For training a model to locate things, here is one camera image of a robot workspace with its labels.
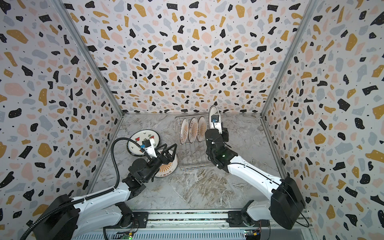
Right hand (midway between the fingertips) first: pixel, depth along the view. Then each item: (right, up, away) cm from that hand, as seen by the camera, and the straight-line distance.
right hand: (220, 121), depth 75 cm
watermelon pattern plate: (-53, -9, +30) cm, 62 cm away
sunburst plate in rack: (-9, -3, +28) cm, 30 cm away
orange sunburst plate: (-21, -5, +27) cm, 35 cm away
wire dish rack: (-16, -14, +25) cm, 32 cm away
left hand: (-24, -11, -2) cm, 26 cm away
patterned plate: (-31, -29, +15) cm, 45 cm away
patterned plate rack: (-3, +6, +9) cm, 11 cm away
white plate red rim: (-15, -5, +28) cm, 32 cm away
